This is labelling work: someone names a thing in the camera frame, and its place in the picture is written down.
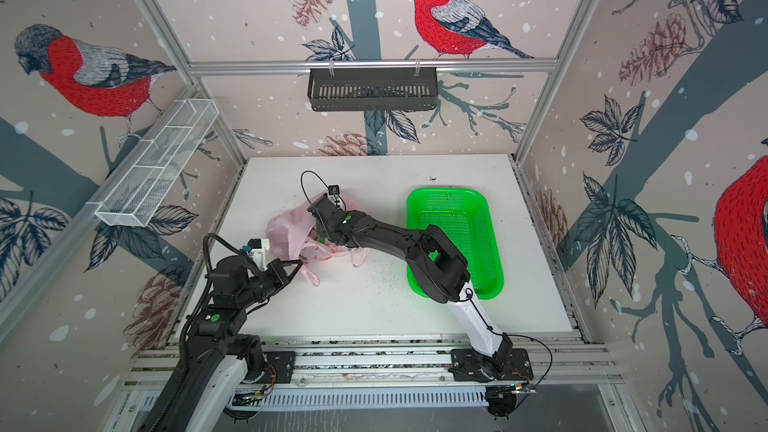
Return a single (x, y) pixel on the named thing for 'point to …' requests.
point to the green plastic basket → (466, 214)
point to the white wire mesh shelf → (144, 178)
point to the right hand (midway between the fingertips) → (329, 223)
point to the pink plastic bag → (288, 237)
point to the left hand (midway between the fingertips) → (300, 263)
